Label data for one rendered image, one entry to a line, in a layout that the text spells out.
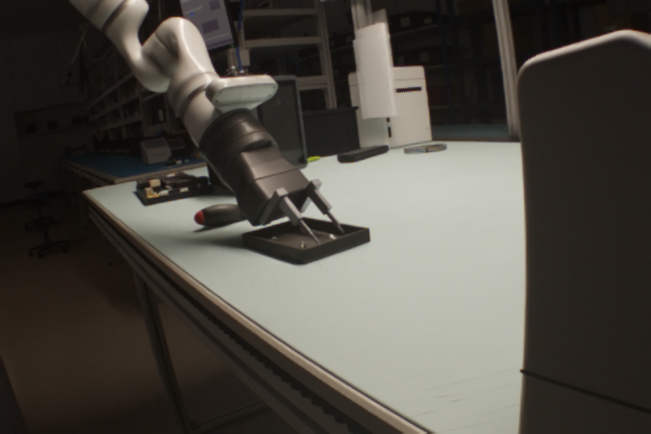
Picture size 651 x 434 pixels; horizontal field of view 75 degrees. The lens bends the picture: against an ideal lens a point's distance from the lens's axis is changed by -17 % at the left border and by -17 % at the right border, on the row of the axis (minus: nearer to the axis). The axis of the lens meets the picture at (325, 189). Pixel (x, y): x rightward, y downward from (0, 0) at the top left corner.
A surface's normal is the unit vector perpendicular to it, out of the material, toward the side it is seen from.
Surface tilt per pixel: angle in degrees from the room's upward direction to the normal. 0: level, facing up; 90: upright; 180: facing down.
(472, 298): 0
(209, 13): 101
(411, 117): 90
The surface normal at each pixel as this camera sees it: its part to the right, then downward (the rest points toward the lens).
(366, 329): -0.12, -0.98
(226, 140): -0.32, -0.21
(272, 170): 0.40, -0.71
